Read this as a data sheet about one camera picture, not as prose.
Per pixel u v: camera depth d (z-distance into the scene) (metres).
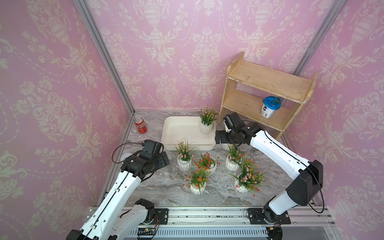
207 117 0.98
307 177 0.41
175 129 1.10
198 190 0.71
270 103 0.82
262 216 0.69
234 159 0.80
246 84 0.75
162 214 0.75
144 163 0.50
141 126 1.00
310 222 0.73
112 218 0.40
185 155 0.80
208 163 0.78
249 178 0.72
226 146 0.94
